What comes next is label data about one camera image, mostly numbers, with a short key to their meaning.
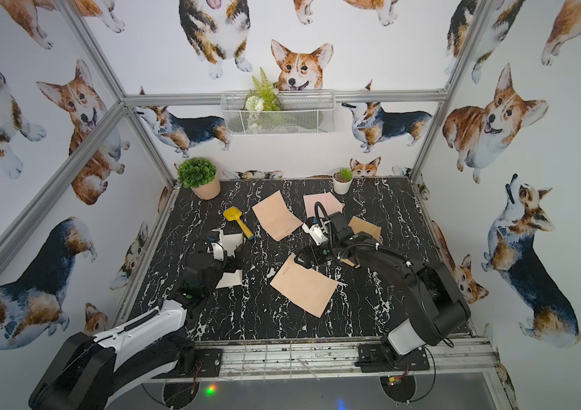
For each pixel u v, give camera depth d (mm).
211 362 738
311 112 924
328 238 799
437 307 441
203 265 646
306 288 874
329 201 1146
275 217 1038
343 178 1099
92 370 406
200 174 1031
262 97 818
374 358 733
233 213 1066
